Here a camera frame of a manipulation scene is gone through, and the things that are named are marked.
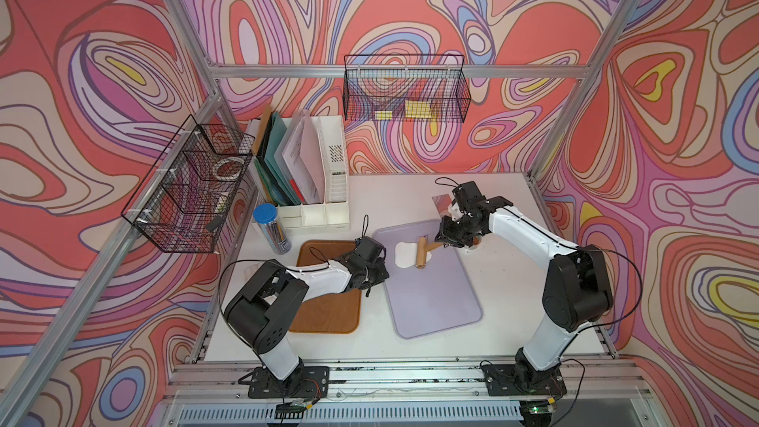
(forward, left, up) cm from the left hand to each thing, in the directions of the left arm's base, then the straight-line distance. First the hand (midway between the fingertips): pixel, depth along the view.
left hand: (390, 275), depth 91 cm
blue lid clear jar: (+9, +36, +18) cm, 42 cm away
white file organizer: (+23, +20, +2) cm, 31 cm away
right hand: (+5, -16, +7) cm, 18 cm away
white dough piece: (+7, -5, 0) cm, 9 cm away
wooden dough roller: (+8, -11, +3) cm, 14 cm away
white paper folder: (+23, +25, +28) cm, 45 cm away
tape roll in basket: (+25, +48, +26) cm, 60 cm away
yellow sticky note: (+49, -10, +29) cm, 58 cm away
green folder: (+22, +36, +17) cm, 45 cm away
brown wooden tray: (-12, +17, -1) cm, 21 cm away
